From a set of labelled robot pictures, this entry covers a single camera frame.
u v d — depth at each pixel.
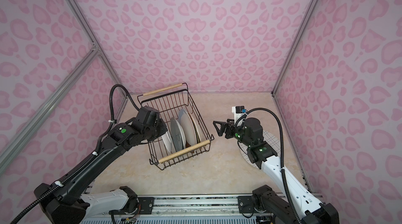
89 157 0.44
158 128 0.65
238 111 0.65
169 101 1.04
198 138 0.78
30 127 0.57
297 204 0.40
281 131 0.58
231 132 0.65
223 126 0.65
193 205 0.75
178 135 0.80
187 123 0.82
